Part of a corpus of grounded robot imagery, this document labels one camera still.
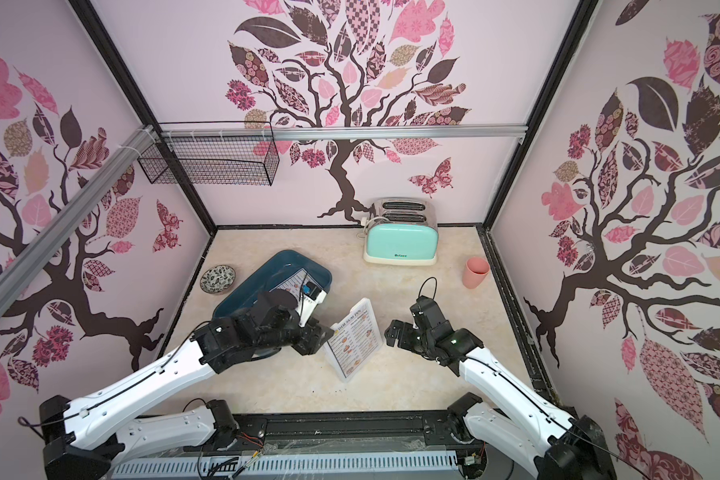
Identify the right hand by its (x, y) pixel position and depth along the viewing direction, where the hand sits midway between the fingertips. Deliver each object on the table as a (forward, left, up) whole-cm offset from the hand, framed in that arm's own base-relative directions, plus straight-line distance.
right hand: (398, 334), depth 81 cm
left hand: (-4, +19, +10) cm, 22 cm away
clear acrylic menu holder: (+3, +11, +11) cm, 16 cm away
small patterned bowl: (+25, +62, -7) cm, 67 cm away
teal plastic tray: (+25, +43, -5) cm, 50 cm away
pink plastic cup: (+21, -27, -1) cm, 34 cm away
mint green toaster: (+33, -4, +7) cm, 34 cm away
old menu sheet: (-3, +12, +2) cm, 13 cm away
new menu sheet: (+24, +34, -9) cm, 43 cm away
